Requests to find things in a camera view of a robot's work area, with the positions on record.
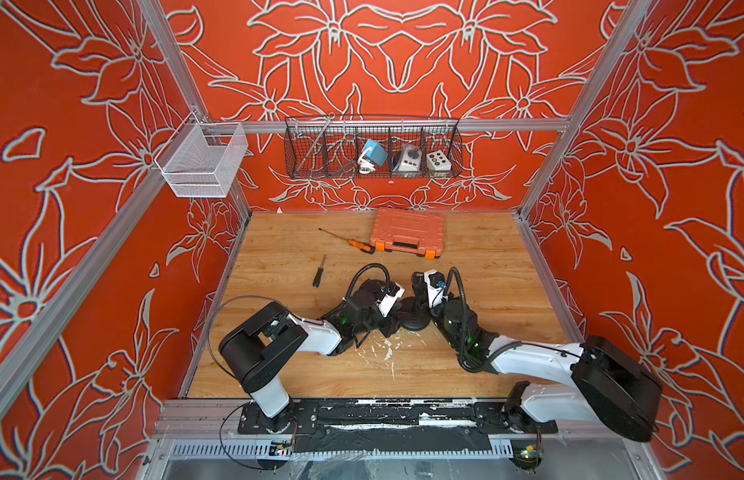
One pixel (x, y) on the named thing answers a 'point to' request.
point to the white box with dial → (410, 161)
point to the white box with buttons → (438, 165)
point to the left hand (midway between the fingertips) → (407, 309)
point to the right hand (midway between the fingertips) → (410, 287)
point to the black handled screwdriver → (319, 273)
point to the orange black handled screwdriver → (362, 246)
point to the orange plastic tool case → (409, 231)
